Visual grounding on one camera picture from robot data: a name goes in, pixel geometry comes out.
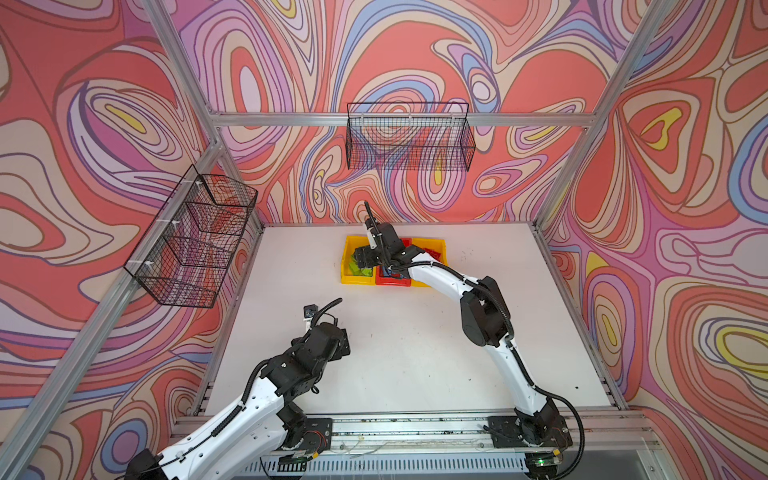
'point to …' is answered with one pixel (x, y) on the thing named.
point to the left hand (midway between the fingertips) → (335, 334)
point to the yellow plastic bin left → (346, 276)
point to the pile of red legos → (435, 255)
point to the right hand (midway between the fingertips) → (368, 255)
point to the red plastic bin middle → (387, 276)
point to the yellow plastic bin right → (433, 244)
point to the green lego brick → (358, 271)
